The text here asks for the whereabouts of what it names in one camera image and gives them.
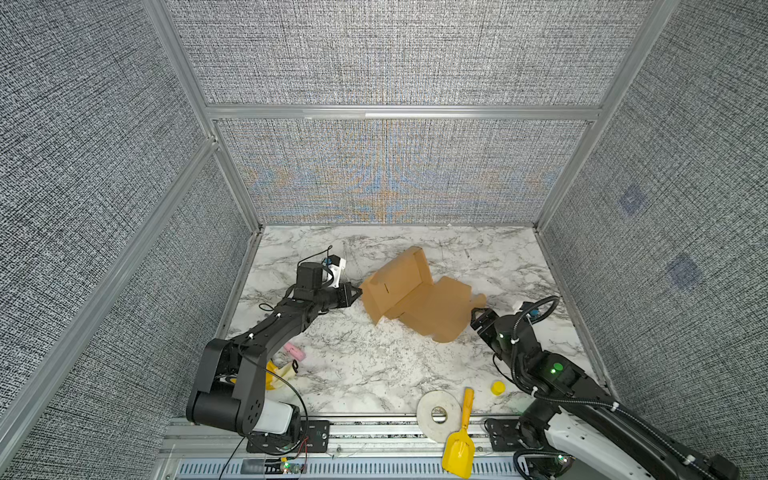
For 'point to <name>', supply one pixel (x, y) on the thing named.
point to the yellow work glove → (276, 378)
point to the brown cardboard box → (402, 289)
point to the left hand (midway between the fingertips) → (361, 292)
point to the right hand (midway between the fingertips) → (477, 317)
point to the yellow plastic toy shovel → (459, 448)
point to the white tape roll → (438, 432)
